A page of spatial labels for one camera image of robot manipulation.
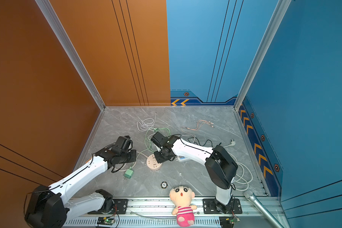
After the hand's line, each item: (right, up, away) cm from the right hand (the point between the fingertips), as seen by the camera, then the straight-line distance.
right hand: (159, 159), depth 84 cm
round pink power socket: (-5, -4, +2) cm, 6 cm away
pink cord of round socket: (-17, +1, -12) cm, 20 cm away
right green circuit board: (+39, -26, -14) cm, 49 cm away
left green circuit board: (-25, -28, -13) cm, 39 cm away
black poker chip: (+3, -14, -3) cm, 15 cm away
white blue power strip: (+14, 0, +3) cm, 14 cm away
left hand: (-15, +3, +2) cm, 15 cm away
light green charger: (-18, -8, -1) cm, 20 cm away
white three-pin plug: (+49, +7, +13) cm, 51 cm away
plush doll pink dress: (+12, -14, -14) cm, 24 cm away
